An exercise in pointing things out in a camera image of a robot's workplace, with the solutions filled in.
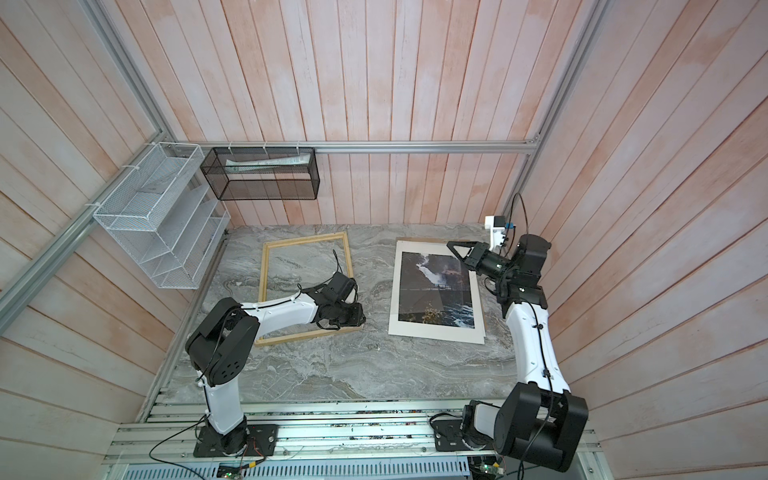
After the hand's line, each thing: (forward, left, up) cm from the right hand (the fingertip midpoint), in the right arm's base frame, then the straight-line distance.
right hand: (447, 246), depth 73 cm
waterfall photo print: (+7, -2, -34) cm, 35 cm away
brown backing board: (+33, +1, -33) cm, 46 cm away
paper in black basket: (+30, +58, +4) cm, 66 cm away
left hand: (-7, +23, -30) cm, 38 cm away
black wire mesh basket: (+39, +60, -6) cm, 72 cm away
